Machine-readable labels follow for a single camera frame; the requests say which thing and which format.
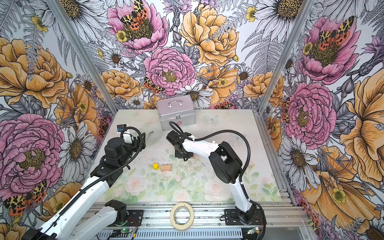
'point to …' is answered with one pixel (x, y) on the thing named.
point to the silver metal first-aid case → (180, 109)
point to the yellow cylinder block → (156, 166)
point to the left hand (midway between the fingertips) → (138, 138)
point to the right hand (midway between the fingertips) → (185, 158)
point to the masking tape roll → (186, 226)
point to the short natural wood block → (164, 167)
